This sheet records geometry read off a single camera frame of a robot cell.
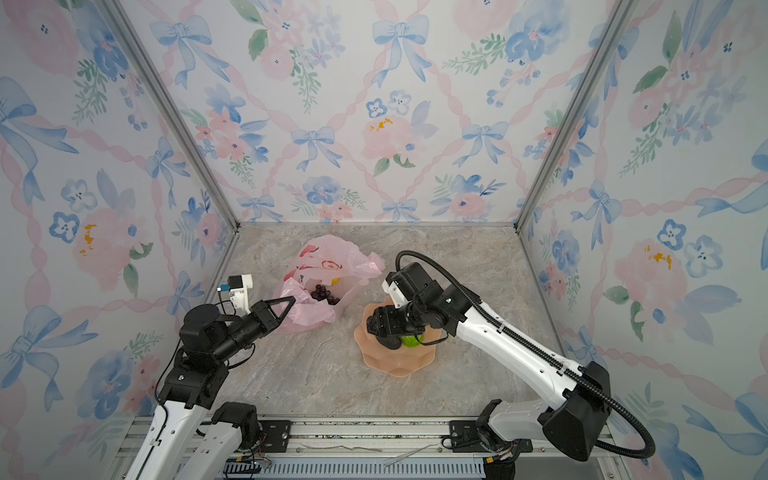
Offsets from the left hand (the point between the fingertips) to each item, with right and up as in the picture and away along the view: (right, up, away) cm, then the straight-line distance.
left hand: (294, 298), depth 68 cm
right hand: (+19, -7, +4) cm, 21 cm away
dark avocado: (+22, -15, +18) cm, 32 cm away
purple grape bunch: (0, -3, +27) cm, 27 cm away
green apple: (+28, -15, +17) cm, 36 cm away
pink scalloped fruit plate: (+25, -20, +16) cm, 36 cm away
